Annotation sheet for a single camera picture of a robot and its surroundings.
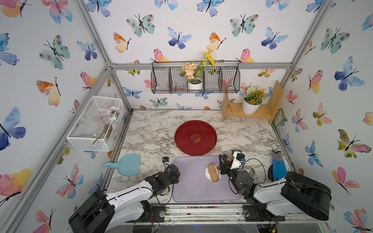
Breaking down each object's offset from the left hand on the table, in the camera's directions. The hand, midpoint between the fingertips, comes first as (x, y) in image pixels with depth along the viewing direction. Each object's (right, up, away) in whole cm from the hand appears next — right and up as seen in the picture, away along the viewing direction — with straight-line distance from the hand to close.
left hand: (178, 173), depth 87 cm
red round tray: (+11, +19, +16) cm, 28 cm away
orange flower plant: (+50, +47, +11) cm, 70 cm away
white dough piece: (+18, -1, -1) cm, 18 cm away
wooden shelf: (+41, +40, +24) cm, 62 cm away
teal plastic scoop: (-31, +4, +4) cm, 32 cm away
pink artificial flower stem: (-31, +31, -16) cm, 47 cm away
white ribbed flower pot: (+49, +40, +17) cm, 65 cm away
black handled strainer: (+44, +1, +1) cm, 44 cm away
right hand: (+24, +12, -7) cm, 28 cm away
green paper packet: (+74, +34, +23) cm, 84 cm away
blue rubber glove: (+63, 0, +3) cm, 63 cm away
